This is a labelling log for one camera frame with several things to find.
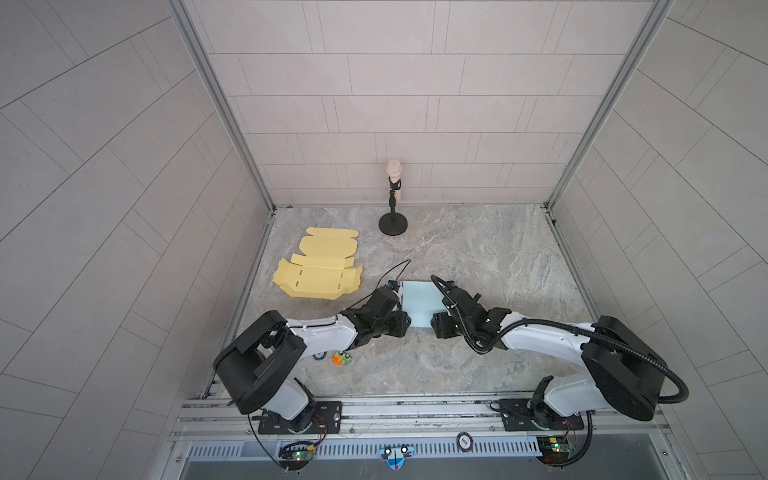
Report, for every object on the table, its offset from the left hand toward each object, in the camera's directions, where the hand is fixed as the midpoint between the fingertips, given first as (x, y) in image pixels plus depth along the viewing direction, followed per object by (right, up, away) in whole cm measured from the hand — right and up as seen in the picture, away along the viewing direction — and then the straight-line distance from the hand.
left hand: (415, 320), depth 86 cm
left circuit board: (-28, -23, -21) cm, 42 cm away
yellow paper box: (-30, +13, +10) cm, 34 cm away
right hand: (+6, -2, 0) cm, 6 cm away
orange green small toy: (-20, -8, -9) cm, 23 cm away
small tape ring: (-26, -8, -6) cm, 28 cm away
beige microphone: (-6, +45, +5) cm, 46 cm away
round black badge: (+10, -22, -18) cm, 31 cm away
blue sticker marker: (-5, -24, -21) cm, 32 cm away
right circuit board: (+31, -24, -19) cm, 43 cm away
